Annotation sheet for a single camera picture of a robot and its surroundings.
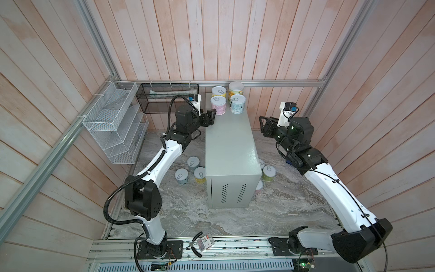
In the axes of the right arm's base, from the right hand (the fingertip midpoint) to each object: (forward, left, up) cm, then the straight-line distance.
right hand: (263, 117), depth 69 cm
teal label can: (0, +34, -34) cm, 48 cm away
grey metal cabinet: (-22, +13, -5) cm, 26 cm away
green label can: (-5, -10, -36) cm, 38 cm away
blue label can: (-9, +38, -35) cm, 53 cm away
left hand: (+9, +22, -5) cm, 25 cm away
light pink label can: (-15, -3, -36) cm, 39 cm away
